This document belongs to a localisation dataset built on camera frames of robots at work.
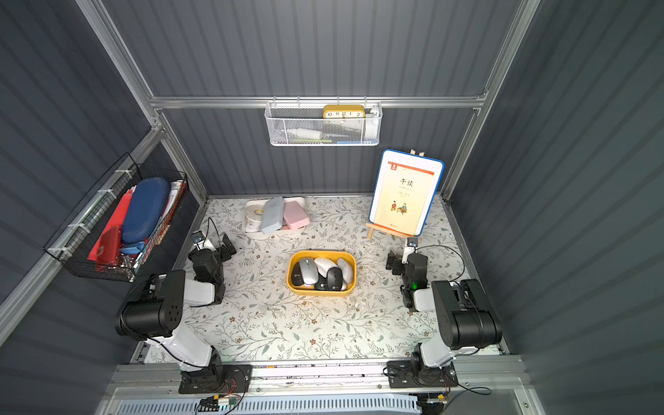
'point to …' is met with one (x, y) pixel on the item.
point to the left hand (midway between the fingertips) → (215, 239)
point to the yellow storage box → (320, 288)
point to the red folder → (107, 248)
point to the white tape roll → (253, 214)
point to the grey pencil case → (272, 215)
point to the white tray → (300, 200)
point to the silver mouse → (309, 270)
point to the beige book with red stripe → (402, 196)
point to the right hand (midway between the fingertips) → (411, 251)
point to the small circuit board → (227, 401)
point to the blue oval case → (144, 210)
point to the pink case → (294, 215)
